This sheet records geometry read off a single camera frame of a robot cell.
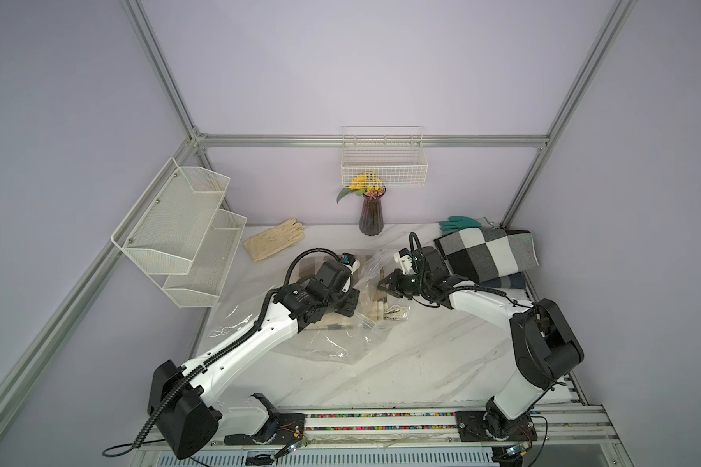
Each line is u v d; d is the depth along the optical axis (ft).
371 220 3.66
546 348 1.53
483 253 3.41
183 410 1.25
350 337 2.75
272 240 3.77
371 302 2.82
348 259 2.25
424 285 2.34
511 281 3.30
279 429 2.40
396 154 3.08
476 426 2.41
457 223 4.00
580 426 2.50
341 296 1.97
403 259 2.76
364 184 3.25
